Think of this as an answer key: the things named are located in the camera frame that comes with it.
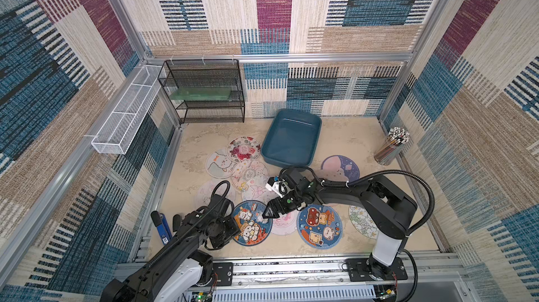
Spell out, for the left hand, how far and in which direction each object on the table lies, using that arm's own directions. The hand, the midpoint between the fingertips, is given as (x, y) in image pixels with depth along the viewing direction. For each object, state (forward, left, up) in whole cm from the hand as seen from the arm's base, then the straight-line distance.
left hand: (238, 234), depth 81 cm
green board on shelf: (+53, +18, +26) cm, 61 cm away
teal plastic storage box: (+44, -24, +2) cm, 50 cm away
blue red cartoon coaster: (+2, -31, -1) cm, 31 cm away
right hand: (+7, -14, +2) cm, 15 cm away
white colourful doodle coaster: (+26, -3, -1) cm, 26 cm away
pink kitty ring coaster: (+4, -18, -1) cm, 19 cm away
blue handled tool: (+1, +28, +3) cm, 28 cm away
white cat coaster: (+32, +12, 0) cm, 34 cm away
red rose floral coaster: (+41, +2, 0) cm, 41 cm away
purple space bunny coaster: (+29, -45, 0) cm, 53 cm away
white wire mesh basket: (+40, +54, +17) cm, 69 cm away
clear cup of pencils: (+32, -66, +18) cm, 75 cm away
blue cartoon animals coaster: (+2, -6, -1) cm, 6 cm away
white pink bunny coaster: (+19, -5, -1) cm, 19 cm away
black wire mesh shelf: (+66, +18, +28) cm, 73 cm away
